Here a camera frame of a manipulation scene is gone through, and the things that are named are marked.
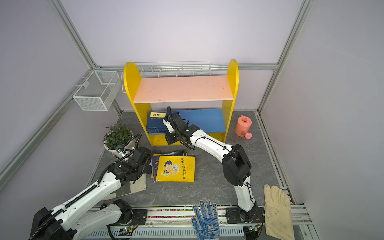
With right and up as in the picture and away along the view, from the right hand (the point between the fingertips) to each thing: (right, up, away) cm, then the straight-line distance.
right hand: (167, 137), depth 85 cm
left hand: (-14, -9, -5) cm, 17 cm away
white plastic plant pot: (-16, -4, -19) cm, 25 cm away
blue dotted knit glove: (+22, -42, -15) cm, 50 cm away
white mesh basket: (-46, +29, +11) cm, 56 cm away
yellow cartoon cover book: (+6, -18, -3) cm, 19 cm away
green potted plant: (-29, +1, -1) cm, 29 cm away
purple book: (-7, -15, +1) cm, 16 cm away
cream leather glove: (+58, -39, -12) cm, 71 cm away
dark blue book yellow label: (-8, +7, +3) cm, 11 cm away
